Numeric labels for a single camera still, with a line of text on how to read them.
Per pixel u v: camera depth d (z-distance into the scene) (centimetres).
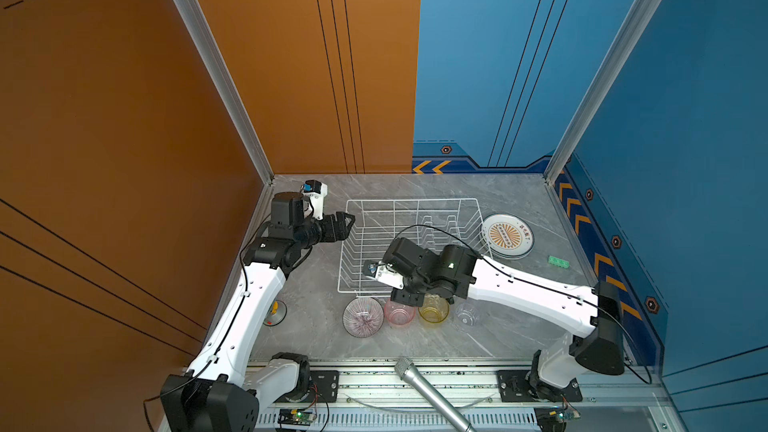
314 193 66
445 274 48
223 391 38
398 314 85
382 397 73
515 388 72
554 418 71
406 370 72
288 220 56
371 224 106
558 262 95
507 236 99
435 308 84
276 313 84
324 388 74
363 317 83
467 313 85
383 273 62
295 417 71
